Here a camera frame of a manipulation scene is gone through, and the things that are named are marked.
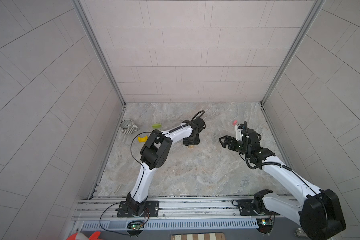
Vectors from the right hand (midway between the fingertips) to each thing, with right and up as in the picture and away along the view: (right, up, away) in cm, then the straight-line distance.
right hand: (223, 140), depth 83 cm
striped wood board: (-10, -37, -20) cm, 43 cm away
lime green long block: (-41, +7, +19) cm, 46 cm away
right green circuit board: (+16, -36, -15) cm, 42 cm away
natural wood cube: (-18, -5, +9) cm, 20 cm away
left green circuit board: (-43, -34, -18) cm, 58 cm away
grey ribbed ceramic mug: (-58, +6, +11) cm, 60 cm away
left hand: (-14, -3, +14) cm, 20 cm away
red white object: (-63, -34, -24) cm, 76 cm away
